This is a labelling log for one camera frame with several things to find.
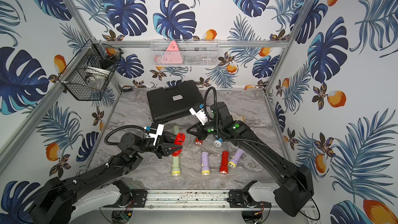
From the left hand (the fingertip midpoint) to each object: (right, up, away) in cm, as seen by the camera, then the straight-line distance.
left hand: (181, 142), depth 61 cm
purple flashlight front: (+10, -19, +19) cm, 29 cm away
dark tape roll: (-50, +28, +60) cm, 83 cm away
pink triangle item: (-9, +44, +30) cm, 54 cm away
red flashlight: (0, +1, -3) cm, 3 cm away
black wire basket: (-48, +32, +18) cm, 60 cm away
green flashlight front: (-5, -18, +21) cm, 28 cm away
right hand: (+2, +4, +10) cm, 11 cm away
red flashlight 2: (+7, -7, +31) cm, 32 cm away
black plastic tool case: (-15, +16, +44) cm, 49 cm away
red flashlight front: (+21, -18, +23) cm, 35 cm away
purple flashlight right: (+25, -16, +22) cm, 37 cm away
